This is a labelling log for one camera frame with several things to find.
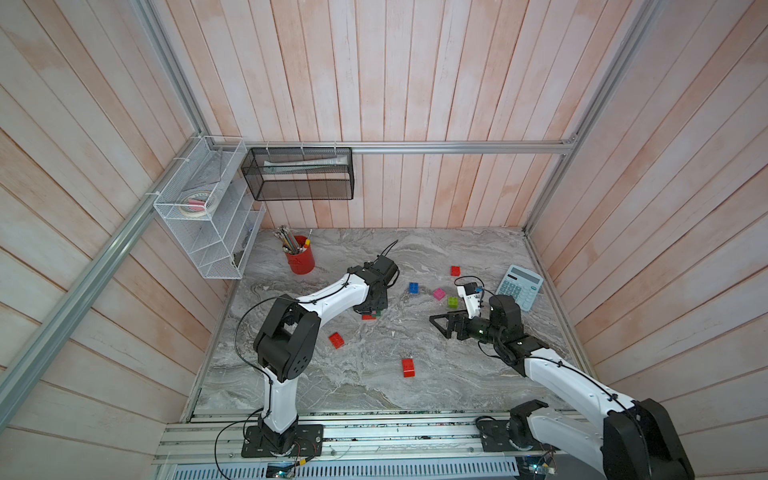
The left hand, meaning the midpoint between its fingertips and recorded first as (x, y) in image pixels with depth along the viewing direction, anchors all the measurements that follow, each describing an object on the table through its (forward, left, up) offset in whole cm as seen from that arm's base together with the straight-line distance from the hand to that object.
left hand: (373, 307), depth 93 cm
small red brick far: (+18, -30, -4) cm, 35 cm away
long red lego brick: (-18, -10, -3) cm, 21 cm away
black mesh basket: (+42, +35, +20) cm, 59 cm away
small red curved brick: (-2, +1, -4) cm, 4 cm away
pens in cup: (+19, +28, +9) cm, 35 cm away
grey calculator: (+10, -51, -2) cm, 52 cm away
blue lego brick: (+9, -14, -3) cm, 17 cm away
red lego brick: (-10, +11, -3) cm, 15 cm away
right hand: (-7, -19, +7) cm, 22 cm away
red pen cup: (+16, +25, +3) cm, 30 cm away
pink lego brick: (+7, -23, -3) cm, 24 cm away
